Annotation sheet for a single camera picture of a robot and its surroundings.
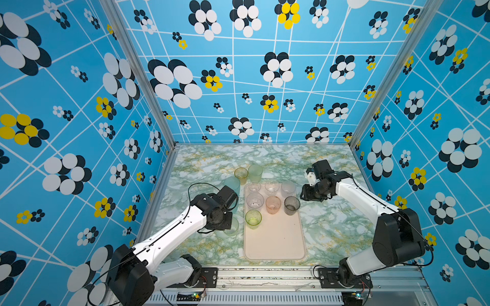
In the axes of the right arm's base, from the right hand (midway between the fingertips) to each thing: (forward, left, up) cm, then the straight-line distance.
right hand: (305, 196), depth 89 cm
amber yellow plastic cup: (+16, +31, -3) cm, 35 cm away
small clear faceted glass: (+7, +15, -4) cm, 17 cm away
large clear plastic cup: (-1, +24, -2) cm, 24 cm away
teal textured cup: (+8, +35, -2) cm, 36 cm away
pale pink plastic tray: (-16, +13, -8) cm, 22 cm away
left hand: (-15, +36, +2) cm, 39 cm away
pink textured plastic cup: (-2, +15, -5) cm, 16 cm away
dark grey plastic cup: (-2, +6, -5) cm, 8 cm away
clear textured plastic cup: (+7, +7, -4) cm, 10 cm away
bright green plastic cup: (-8, +25, -6) cm, 27 cm away
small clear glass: (+8, +24, -4) cm, 26 cm away
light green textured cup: (+15, +24, -2) cm, 28 cm away
